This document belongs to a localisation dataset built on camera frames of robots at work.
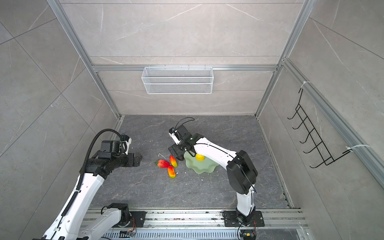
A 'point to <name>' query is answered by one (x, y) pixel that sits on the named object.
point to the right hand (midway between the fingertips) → (178, 144)
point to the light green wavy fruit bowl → (206, 165)
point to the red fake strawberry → (162, 163)
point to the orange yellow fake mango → (171, 171)
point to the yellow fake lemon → (200, 157)
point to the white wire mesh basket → (177, 80)
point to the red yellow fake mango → (173, 161)
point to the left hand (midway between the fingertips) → (132, 153)
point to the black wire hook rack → (320, 145)
